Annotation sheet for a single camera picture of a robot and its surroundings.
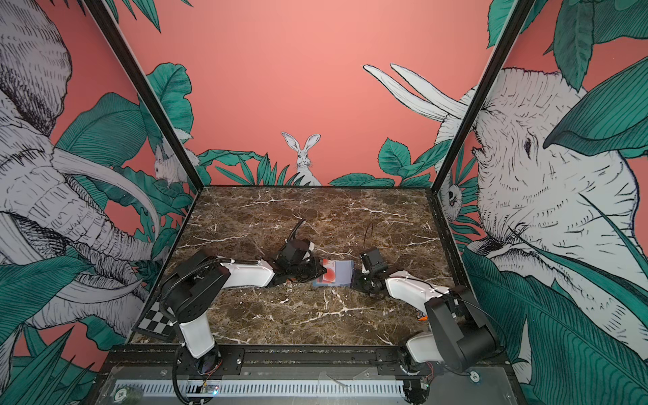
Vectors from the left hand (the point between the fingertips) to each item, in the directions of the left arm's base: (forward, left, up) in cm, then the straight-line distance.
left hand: (330, 268), depth 89 cm
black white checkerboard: (-15, +56, -2) cm, 58 cm away
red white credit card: (-1, 0, -4) cm, 4 cm away
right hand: (-4, -7, -3) cm, 8 cm away
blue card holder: (0, -5, -5) cm, 7 cm away
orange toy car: (-18, -30, -3) cm, 35 cm away
